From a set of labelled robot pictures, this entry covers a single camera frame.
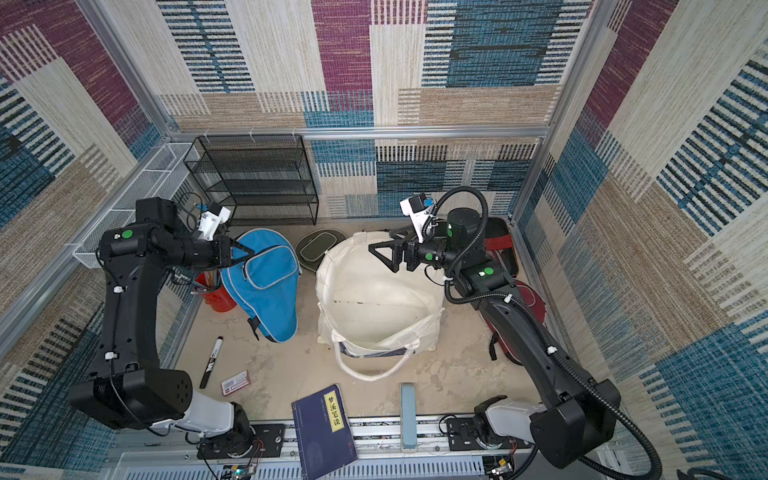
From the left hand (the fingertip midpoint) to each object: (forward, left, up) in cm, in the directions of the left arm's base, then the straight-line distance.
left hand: (250, 254), depth 72 cm
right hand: (-2, -32, +5) cm, 33 cm away
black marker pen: (-11, +17, -29) cm, 36 cm away
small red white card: (-20, +9, -29) cm, 37 cm away
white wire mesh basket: (+26, +31, +3) cm, 41 cm away
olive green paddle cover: (+27, -5, -28) cm, 39 cm away
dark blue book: (-32, -16, -30) cm, 47 cm away
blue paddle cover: (-6, -4, -4) cm, 8 cm away
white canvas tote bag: (+3, -25, -30) cm, 40 cm away
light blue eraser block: (-29, -37, -27) cm, 55 cm away
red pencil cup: (+3, +19, -23) cm, 30 cm away
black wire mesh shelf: (+43, +11, -11) cm, 46 cm away
